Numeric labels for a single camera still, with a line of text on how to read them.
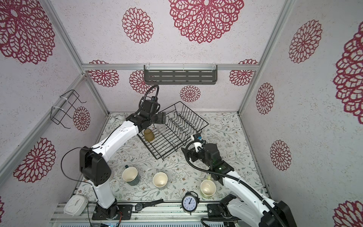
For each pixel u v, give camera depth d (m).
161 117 0.77
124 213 0.73
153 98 0.73
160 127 1.09
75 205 0.74
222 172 0.57
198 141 0.66
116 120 1.02
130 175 0.83
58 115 0.73
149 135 0.97
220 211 0.65
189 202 0.75
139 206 0.75
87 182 0.51
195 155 0.69
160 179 0.83
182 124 1.09
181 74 0.94
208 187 0.80
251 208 0.46
